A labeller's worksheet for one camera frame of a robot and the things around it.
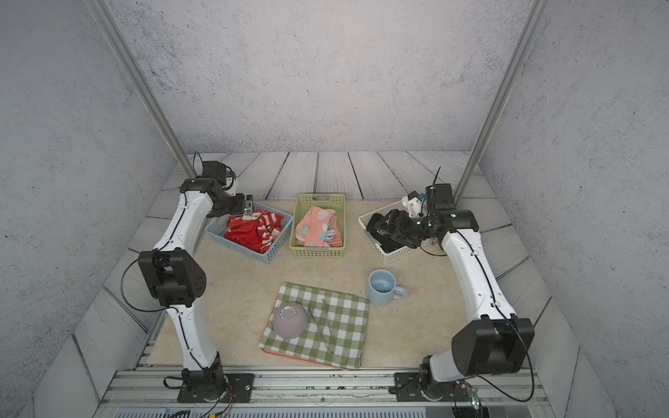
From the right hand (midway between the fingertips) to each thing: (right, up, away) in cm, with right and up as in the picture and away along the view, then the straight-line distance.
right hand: (385, 229), depth 75 cm
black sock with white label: (+3, -4, +24) cm, 24 cm away
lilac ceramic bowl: (-28, -27, +4) cm, 40 cm away
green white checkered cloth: (-14, -32, +9) cm, 36 cm away
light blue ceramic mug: (0, -19, +10) cm, 22 cm away
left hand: (-47, +7, +18) cm, 51 cm away
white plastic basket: (+1, -7, +21) cm, 22 cm away
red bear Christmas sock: (-49, -1, +25) cm, 55 cm away
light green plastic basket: (-30, +10, +40) cm, 51 cm away
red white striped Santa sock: (-41, 0, +29) cm, 50 cm away
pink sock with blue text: (-21, -1, +28) cm, 35 cm away
